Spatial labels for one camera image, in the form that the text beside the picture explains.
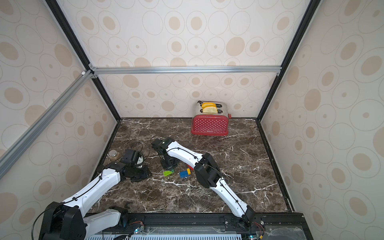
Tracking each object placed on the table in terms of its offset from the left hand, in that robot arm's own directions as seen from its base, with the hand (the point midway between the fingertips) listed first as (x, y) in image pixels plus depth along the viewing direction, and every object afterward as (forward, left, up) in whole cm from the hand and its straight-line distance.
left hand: (153, 173), depth 83 cm
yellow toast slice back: (+44, -32, +13) cm, 56 cm away
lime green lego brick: (+3, -6, -6) cm, 10 cm away
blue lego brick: (+3, -16, -6) cm, 18 cm away
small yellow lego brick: (+3, -19, -4) cm, 20 cm away
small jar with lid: (+10, +25, +3) cm, 27 cm away
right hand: (+3, -7, -7) cm, 11 cm away
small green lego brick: (+4, -9, -5) cm, 12 cm away
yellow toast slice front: (+39, -33, +12) cm, 53 cm away
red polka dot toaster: (+33, -36, +5) cm, 50 cm away
